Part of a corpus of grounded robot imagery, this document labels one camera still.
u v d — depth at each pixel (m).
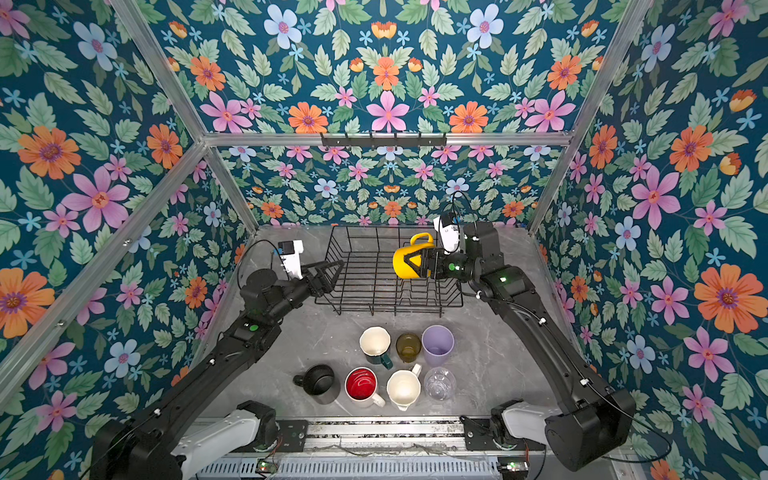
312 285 0.65
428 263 0.62
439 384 0.82
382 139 0.93
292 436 0.74
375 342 0.86
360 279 1.03
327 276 0.67
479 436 0.73
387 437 0.75
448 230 0.64
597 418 0.37
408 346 0.88
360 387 0.77
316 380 0.82
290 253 0.65
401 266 0.70
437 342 0.84
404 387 0.78
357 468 0.73
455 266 0.60
